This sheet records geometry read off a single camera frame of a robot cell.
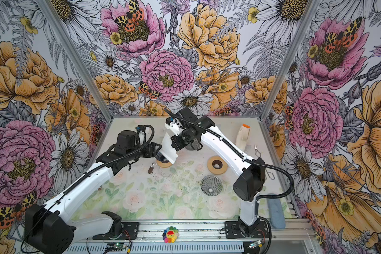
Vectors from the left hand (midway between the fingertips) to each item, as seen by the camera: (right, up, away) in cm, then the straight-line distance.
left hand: (155, 150), depth 81 cm
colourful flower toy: (+9, -36, -9) cm, 39 cm away
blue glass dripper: (+2, -4, +4) cm, 6 cm away
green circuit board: (-15, -41, -10) cm, 45 cm away
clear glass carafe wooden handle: (-3, -9, +5) cm, 11 cm away
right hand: (+11, +1, -5) cm, 12 cm away
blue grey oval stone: (+59, -30, -4) cm, 66 cm away
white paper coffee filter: (+7, +1, -3) cm, 7 cm away
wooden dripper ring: (+33, -11, +16) cm, 38 cm away
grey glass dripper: (+29, -19, +4) cm, 34 cm away
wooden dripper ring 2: (+3, -8, +4) cm, 9 cm away
